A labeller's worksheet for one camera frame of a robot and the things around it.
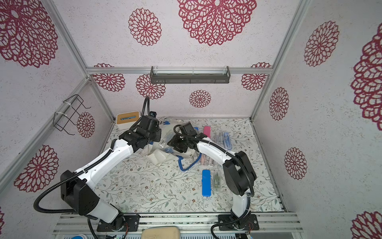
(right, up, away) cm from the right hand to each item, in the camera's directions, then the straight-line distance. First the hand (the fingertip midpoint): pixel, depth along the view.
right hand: (167, 143), depth 85 cm
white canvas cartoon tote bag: (-5, -5, -4) cm, 8 cm away
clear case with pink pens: (+24, -12, +12) cm, 29 cm away
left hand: (-6, +7, -3) cm, 10 cm away
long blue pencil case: (+23, -24, +3) cm, 33 cm away
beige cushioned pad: (-1, -40, -17) cm, 44 cm away
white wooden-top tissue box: (-36, +15, +30) cm, 50 cm away
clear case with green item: (+29, -23, +2) cm, 37 cm away
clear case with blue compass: (+39, 0, +20) cm, 44 cm away
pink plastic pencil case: (+26, +7, +30) cm, 40 cm away
